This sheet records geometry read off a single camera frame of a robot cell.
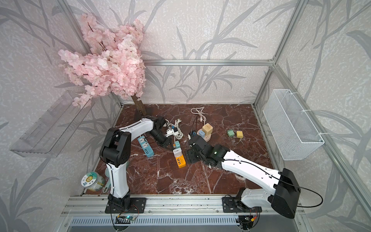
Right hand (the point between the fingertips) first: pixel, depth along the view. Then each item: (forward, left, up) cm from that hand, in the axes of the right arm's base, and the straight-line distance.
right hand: (190, 151), depth 77 cm
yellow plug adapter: (+19, -34, -13) cm, 41 cm away
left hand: (+7, +12, -9) cm, 16 cm away
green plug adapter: (+21, -28, -14) cm, 38 cm away
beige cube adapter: (+20, -11, -7) cm, 24 cm away
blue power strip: (+10, +30, -12) cm, 34 cm away
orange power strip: (-1, +6, -13) cm, 14 cm away
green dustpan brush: (-6, +50, -14) cm, 52 cm away
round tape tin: (-13, +51, -6) cm, 52 cm away
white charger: (+3, +8, -8) cm, 12 cm away
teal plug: (+9, +9, -7) cm, 14 cm away
